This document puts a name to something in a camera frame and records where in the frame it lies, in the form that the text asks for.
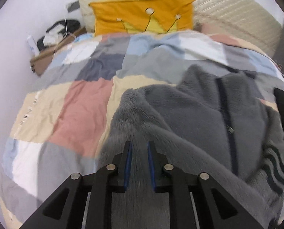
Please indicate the white box on nightstand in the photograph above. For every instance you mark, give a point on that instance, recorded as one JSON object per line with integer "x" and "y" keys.
{"x": 54, "y": 35}

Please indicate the patchwork colour-block duvet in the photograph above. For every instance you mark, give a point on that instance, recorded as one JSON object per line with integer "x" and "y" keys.
{"x": 65, "y": 118}

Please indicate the brown wooden nightstand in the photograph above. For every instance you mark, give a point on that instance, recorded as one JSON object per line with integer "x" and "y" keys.
{"x": 40, "y": 63}

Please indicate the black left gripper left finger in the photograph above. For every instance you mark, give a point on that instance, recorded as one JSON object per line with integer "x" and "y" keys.
{"x": 85, "y": 201}

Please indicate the grey wall socket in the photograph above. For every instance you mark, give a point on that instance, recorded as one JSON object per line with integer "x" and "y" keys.
{"x": 73, "y": 6}

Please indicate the black bag on nightstand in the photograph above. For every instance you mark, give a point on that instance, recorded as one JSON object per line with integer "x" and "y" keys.
{"x": 71, "y": 25}

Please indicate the cream quilted headboard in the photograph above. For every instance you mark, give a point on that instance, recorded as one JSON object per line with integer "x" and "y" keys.
{"x": 244, "y": 19}

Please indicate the orange crown pillow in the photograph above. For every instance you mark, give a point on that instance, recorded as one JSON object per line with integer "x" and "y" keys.
{"x": 139, "y": 16}

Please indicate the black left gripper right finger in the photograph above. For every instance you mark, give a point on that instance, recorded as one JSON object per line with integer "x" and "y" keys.
{"x": 196, "y": 201}

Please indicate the white bottle on nightstand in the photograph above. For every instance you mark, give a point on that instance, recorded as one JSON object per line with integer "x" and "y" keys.
{"x": 32, "y": 45}

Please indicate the grey fleece jacket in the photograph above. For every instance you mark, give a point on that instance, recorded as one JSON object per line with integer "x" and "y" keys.
{"x": 204, "y": 124}

